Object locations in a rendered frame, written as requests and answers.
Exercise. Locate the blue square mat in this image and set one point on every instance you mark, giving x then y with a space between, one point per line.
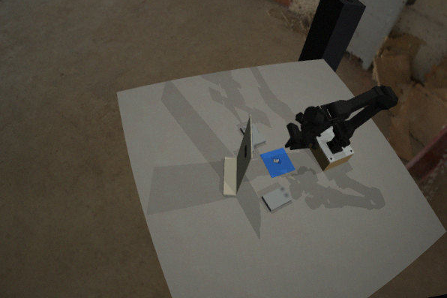
276 169

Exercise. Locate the beige panel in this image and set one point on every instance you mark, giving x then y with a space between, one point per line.
235 168

